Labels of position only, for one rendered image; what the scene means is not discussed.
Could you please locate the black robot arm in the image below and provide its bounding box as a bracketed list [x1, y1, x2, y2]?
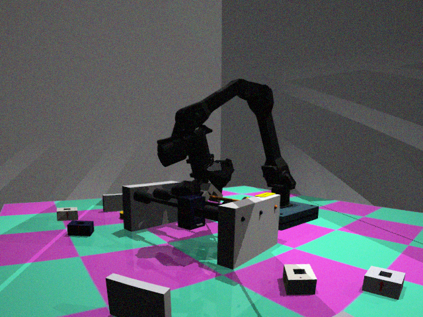
[157, 79, 296, 209]

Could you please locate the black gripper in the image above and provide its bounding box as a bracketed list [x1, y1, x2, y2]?
[174, 152, 223, 197]

